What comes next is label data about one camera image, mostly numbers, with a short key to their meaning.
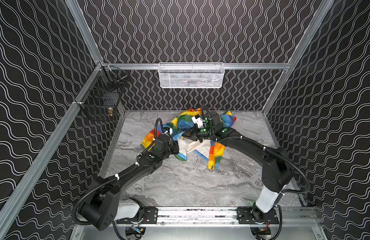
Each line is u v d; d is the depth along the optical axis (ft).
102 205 1.36
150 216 2.44
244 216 2.42
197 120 2.62
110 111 2.69
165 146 2.21
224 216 2.46
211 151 3.20
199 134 2.40
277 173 1.54
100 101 3.12
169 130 2.55
